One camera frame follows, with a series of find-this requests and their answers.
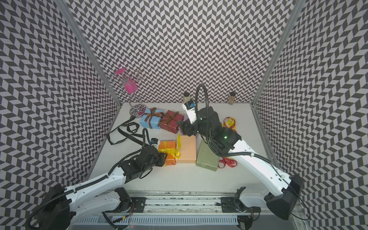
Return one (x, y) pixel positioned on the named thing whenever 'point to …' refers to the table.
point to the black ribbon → (125, 130)
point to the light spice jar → (186, 97)
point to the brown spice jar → (231, 98)
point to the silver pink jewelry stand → (128, 79)
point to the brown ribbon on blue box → (152, 113)
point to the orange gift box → (170, 159)
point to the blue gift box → (152, 118)
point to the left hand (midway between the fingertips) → (164, 156)
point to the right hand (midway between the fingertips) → (183, 121)
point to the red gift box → (168, 121)
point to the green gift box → (205, 156)
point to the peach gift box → (188, 150)
